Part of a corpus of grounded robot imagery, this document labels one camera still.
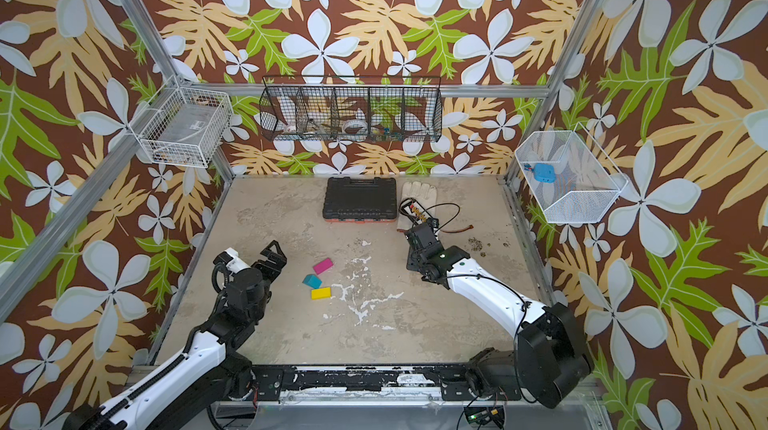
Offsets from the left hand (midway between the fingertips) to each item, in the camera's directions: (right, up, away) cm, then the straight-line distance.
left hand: (269, 247), depth 81 cm
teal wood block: (+10, -11, +9) cm, 18 cm away
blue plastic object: (+79, +21, +5) cm, 82 cm away
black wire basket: (+21, +44, +16) cm, 51 cm away
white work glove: (+48, +15, +31) cm, 59 cm away
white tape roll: (+22, +38, +18) cm, 48 cm away
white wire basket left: (-27, +35, +5) cm, 45 cm away
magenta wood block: (+12, -8, +16) cm, 21 cm away
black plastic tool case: (+23, +13, +27) cm, 38 cm away
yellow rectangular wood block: (+13, -15, +8) cm, 21 cm away
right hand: (+41, -3, +6) cm, 42 cm away
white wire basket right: (+85, +19, +2) cm, 87 cm away
